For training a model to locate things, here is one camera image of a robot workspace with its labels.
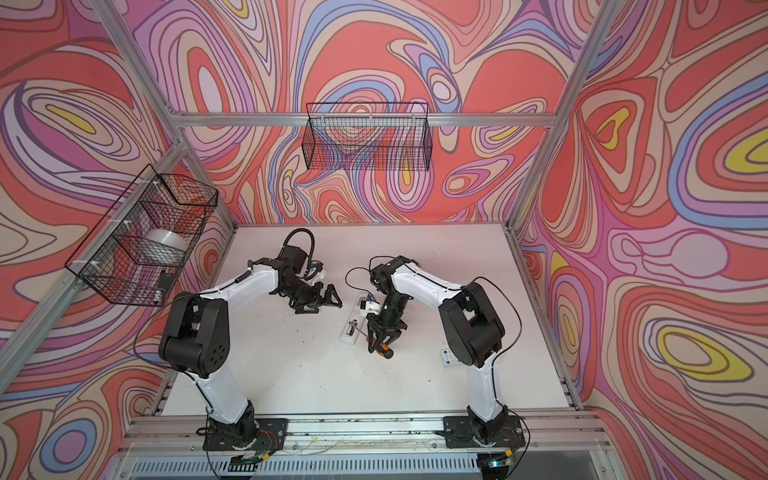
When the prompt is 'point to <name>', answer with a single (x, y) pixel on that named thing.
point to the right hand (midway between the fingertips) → (380, 353)
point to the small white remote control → (448, 358)
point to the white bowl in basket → (166, 241)
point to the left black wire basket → (135, 251)
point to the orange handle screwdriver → (382, 349)
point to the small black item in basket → (166, 280)
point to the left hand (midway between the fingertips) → (332, 304)
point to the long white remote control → (354, 322)
